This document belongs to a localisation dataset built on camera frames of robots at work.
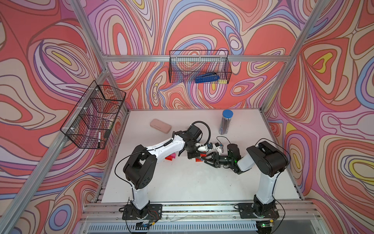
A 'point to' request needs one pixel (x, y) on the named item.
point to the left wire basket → (96, 111)
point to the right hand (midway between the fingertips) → (205, 164)
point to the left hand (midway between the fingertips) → (199, 153)
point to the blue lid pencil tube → (227, 116)
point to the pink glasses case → (160, 126)
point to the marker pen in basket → (99, 139)
